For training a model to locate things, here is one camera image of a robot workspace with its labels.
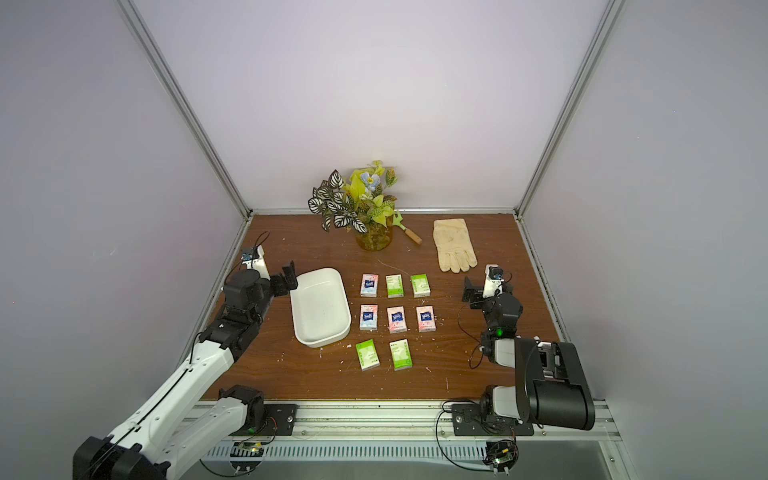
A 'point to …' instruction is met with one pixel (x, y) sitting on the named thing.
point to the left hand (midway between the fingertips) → (280, 263)
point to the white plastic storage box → (320, 307)
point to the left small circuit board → (246, 449)
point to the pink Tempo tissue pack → (369, 285)
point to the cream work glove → (455, 250)
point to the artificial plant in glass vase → (361, 198)
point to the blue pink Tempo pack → (368, 317)
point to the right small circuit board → (502, 455)
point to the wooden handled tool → (397, 221)
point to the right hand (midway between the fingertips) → (486, 273)
